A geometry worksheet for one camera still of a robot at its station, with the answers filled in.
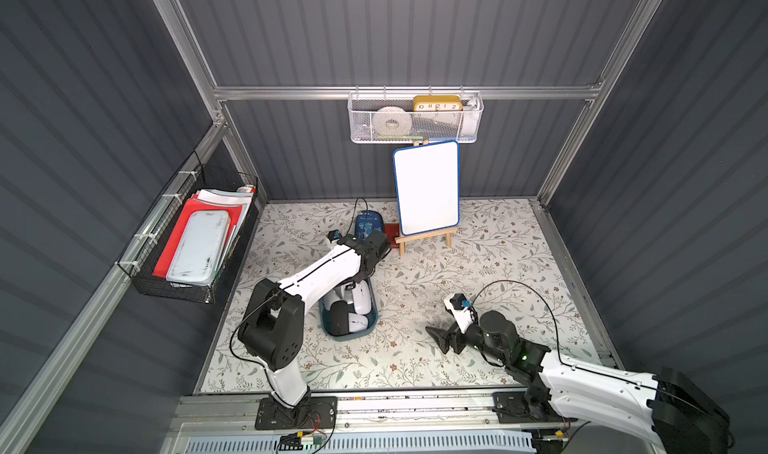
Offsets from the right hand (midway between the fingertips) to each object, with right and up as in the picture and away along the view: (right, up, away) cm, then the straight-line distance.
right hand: (443, 314), depth 80 cm
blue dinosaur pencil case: (-23, +26, +28) cm, 44 cm away
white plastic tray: (-58, +19, -12) cm, 62 cm away
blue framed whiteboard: (-3, +39, +11) cm, 40 cm away
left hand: (-28, +11, +6) cm, 31 cm away
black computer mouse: (-29, -3, +5) cm, 30 cm away
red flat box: (-14, +22, +28) cm, 38 cm away
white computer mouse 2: (-24, -4, +7) cm, 25 cm away
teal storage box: (-20, -5, +7) cm, 22 cm away
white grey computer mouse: (-32, +2, +10) cm, 34 cm away
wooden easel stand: (-10, +20, +19) cm, 29 cm away
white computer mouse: (-23, +2, +10) cm, 25 cm away
